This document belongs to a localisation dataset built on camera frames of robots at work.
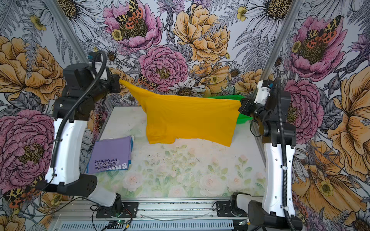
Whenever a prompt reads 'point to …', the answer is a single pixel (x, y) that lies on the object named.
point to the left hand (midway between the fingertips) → (119, 82)
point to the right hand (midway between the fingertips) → (240, 104)
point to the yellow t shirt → (193, 119)
